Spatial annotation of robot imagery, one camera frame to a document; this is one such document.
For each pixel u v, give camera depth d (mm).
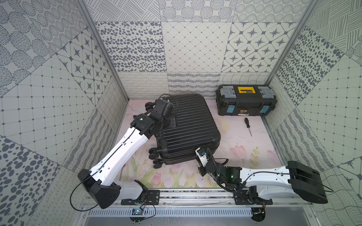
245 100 982
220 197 761
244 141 975
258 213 725
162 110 506
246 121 1043
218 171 567
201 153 662
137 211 716
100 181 378
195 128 778
